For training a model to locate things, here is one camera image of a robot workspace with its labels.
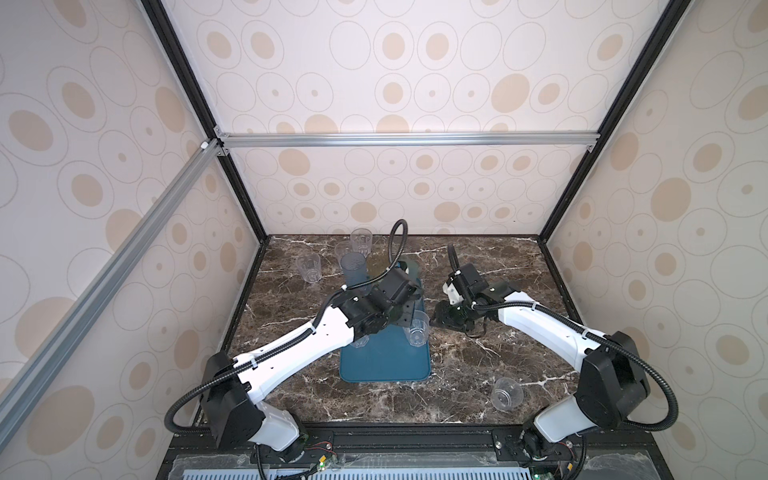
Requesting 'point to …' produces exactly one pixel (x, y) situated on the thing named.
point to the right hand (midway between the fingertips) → (436, 323)
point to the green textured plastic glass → (412, 262)
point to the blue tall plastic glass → (354, 266)
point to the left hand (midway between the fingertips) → (413, 304)
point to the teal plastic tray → (387, 356)
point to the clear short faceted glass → (344, 247)
